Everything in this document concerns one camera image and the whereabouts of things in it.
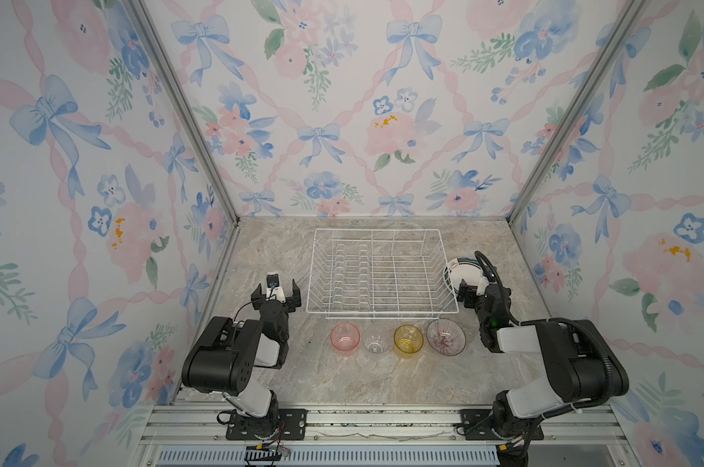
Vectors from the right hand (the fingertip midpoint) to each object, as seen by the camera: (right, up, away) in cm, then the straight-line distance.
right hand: (478, 280), depth 94 cm
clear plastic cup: (-33, -18, -6) cm, 38 cm away
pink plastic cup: (-43, -17, -6) cm, 47 cm away
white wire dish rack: (-34, +2, +7) cm, 35 cm away
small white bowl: (-12, -16, -6) cm, 21 cm away
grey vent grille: (-44, -40, -23) cm, 64 cm away
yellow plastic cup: (-24, -17, -6) cm, 30 cm away
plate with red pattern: (-1, +3, +9) cm, 9 cm away
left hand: (-64, 0, -4) cm, 64 cm away
